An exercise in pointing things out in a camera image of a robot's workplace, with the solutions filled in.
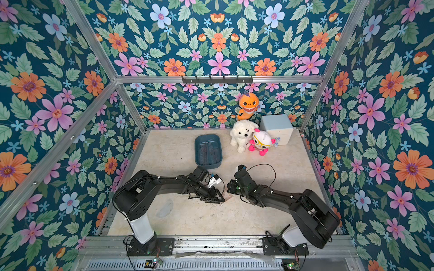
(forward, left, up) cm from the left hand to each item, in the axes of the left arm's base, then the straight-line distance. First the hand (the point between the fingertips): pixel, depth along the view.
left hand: (222, 201), depth 85 cm
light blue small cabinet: (+39, -37, +12) cm, 55 cm away
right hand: (+8, -3, +3) cm, 9 cm away
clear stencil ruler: (+31, +4, -1) cm, 32 cm away
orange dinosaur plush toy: (+48, -19, +24) cm, 57 cm away
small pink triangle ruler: (+4, -2, -2) cm, 5 cm away
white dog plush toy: (+34, -13, +14) cm, 39 cm away
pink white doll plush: (+28, -24, +12) cm, 39 cm away
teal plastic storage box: (+45, +7, -1) cm, 46 cm away
